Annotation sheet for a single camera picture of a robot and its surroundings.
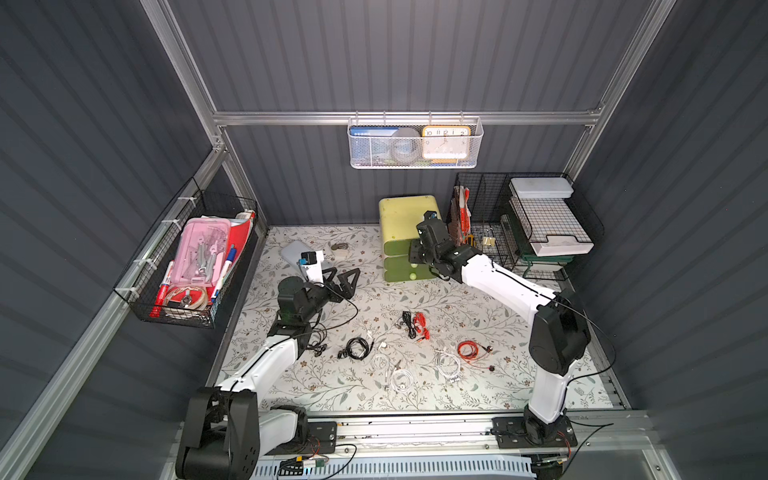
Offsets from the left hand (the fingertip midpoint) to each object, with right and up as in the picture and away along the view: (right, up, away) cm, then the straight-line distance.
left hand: (349, 271), depth 81 cm
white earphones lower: (+14, -31, +2) cm, 34 cm away
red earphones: (+37, -24, +7) cm, 45 cm away
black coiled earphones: (+1, -24, +8) cm, 25 cm away
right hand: (+21, +8, +9) cm, 24 cm away
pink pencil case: (-35, +5, -8) cm, 37 cm away
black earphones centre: (+17, -16, +13) cm, 26 cm away
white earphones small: (+9, -23, +8) cm, 26 cm away
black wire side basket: (-40, -2, -18) cm, 44 cm away
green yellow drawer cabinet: (+14, +16, +12) cm, 25 cm away
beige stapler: (-8, +8, +34) cm, 36 cm away
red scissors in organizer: (+39, +20, +31) cm, 54 cm away
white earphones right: (+29, -30, +2) cm, 42 cm away
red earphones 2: (+21, -17, +13) cm, 30 cm away
